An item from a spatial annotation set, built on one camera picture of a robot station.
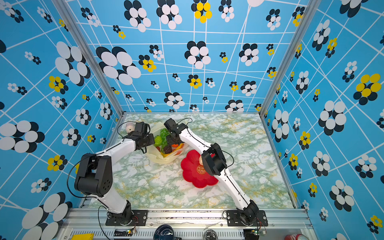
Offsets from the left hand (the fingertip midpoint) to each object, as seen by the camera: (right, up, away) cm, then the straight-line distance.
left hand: (151, 138), depth 96 cm
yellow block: (-23, -43, -28) cm, 56 cm away
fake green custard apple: (+4, -2, 0) cm, 5 cm away
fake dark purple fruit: (+11, -7, -3) cm, 13 cm away
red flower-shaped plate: (+28, -20, -6) cm, 35 cm away
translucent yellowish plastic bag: (+6, -10, -12) cm, 16 cm away
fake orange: (+15, -5, 0) cm, 16 cm away
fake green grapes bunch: (+7, +4, +5) cm, 9 cm away
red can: (+70, -38, -36) cm, 87 cm away
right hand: (+14, -2, +5) cm, 15 cm away
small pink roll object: (-16, +7, +5) cm, 19 cm away
